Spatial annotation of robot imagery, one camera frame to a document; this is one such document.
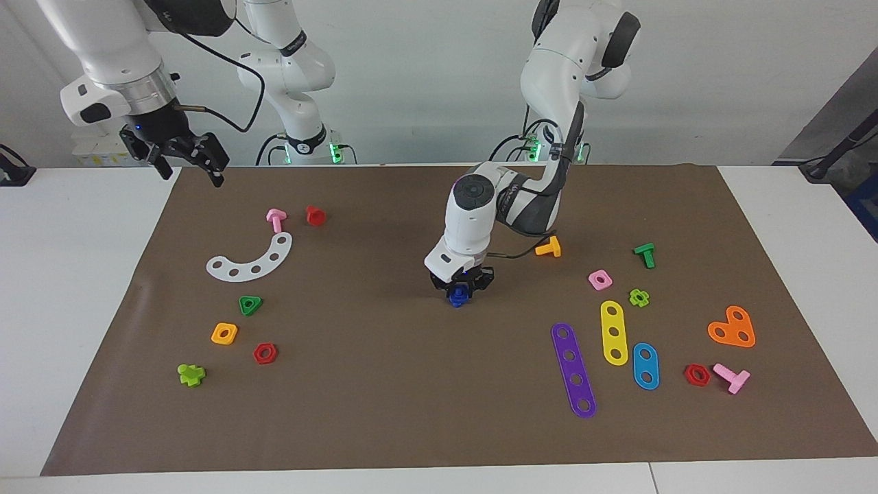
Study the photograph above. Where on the brown paper table mat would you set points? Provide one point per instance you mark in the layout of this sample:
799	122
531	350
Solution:
411	412

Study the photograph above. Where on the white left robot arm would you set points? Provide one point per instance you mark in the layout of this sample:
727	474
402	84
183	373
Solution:
466	219

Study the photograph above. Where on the light green flower-shaped nut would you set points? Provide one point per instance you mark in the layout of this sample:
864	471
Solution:
634	302

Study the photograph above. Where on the pink plastic toy bolt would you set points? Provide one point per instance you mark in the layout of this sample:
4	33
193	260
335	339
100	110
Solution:
737	379
276	223

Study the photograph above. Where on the red hexagonal plastic nut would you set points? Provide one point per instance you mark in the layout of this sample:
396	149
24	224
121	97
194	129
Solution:
257	354
687	376

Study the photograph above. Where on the light green plastic toy bolt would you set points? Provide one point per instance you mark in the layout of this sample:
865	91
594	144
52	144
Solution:
191	376

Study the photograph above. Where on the blue crate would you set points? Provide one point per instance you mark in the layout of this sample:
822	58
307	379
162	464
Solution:
865	206

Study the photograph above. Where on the black table clamp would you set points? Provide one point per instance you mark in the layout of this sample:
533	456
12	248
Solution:
14	171

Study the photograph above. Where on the blue two-hole plastic plate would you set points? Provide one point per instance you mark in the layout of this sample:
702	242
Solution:
645	366

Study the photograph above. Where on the purple four-hole plastic plate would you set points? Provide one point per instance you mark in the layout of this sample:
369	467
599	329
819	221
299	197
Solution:
566	345

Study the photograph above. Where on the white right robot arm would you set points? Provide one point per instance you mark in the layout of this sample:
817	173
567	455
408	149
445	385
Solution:
103	41

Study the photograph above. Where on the orange heart-shaped holed plate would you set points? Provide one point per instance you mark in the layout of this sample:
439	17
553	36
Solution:
730	328

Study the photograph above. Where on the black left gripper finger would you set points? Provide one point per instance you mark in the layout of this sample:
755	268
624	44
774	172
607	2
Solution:
441	283
483	278

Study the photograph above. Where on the grey slanted board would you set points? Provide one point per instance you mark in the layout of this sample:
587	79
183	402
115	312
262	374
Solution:
844	103

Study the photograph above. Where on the dark green triangular nut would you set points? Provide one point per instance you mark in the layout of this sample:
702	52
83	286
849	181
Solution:
255	300

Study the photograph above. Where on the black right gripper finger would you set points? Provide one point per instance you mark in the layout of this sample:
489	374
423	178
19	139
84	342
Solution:
209	154
156	156

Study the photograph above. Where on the orange plastic toy bolt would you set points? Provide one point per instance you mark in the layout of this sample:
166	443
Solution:
552	247

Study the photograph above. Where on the red plastic toy bolt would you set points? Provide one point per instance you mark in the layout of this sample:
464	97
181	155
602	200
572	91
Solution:
315	218

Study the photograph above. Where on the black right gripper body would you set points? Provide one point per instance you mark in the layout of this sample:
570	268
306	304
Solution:
161	127

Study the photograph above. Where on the yellow three-hole plastic plate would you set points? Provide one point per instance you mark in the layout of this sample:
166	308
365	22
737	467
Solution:
612	322

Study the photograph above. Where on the blue square plastic nut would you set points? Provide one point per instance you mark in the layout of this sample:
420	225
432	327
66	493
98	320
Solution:
458	291

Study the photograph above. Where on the dark green plastic toy bolt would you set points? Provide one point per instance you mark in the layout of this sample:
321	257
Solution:
643	248

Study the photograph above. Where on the white curved five-hole plate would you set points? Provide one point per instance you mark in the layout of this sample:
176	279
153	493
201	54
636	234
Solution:
265	263

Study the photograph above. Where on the black stand with pole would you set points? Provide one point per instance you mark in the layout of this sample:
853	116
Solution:
833	154

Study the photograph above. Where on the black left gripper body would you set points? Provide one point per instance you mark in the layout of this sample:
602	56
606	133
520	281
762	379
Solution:
463	276

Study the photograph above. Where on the pink square plastic nut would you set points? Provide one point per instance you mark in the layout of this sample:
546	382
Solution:
594	285

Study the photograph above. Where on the orange square plastic nut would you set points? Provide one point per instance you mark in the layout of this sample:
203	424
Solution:
216	338

